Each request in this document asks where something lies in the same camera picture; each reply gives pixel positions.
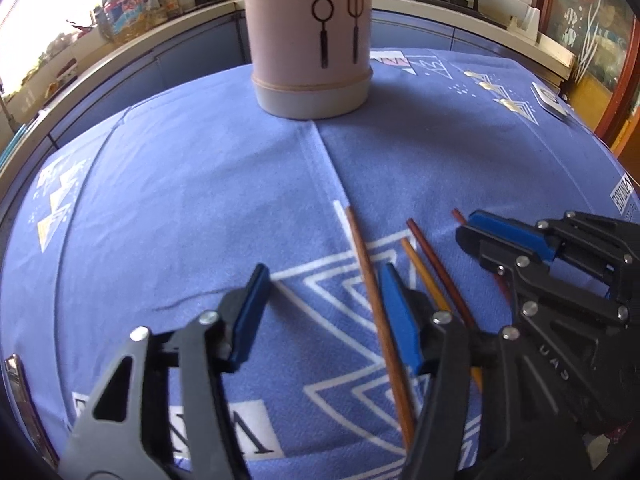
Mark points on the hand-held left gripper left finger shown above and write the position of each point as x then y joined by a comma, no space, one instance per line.
250,305

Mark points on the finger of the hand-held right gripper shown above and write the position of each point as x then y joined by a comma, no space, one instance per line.
490,252
500,230

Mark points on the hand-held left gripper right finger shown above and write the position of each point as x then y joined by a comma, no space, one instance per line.
400,320

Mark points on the dark red chopstick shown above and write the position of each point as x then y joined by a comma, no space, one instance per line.
459,216
440,270

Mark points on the orange wooden chopstick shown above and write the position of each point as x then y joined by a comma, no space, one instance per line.
425,275

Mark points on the brown wooden chopstick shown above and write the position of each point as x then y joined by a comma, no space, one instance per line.
365,270

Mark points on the pink utensil holder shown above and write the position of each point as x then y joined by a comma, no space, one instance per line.
300,35

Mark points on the blue printed tablecloth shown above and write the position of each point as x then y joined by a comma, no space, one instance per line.
200,185

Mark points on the small white device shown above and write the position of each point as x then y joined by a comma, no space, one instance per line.
547,97

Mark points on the white board stand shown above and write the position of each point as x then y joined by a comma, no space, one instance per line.
530,22

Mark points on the glass door panel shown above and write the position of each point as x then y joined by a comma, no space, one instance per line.
585,35

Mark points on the black gas stove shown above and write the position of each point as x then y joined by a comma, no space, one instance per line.
450,0

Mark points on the cooking oil bottle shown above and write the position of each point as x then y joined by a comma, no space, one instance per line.
122,12

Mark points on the red wooden door frame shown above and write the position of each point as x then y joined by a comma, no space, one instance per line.
617,100

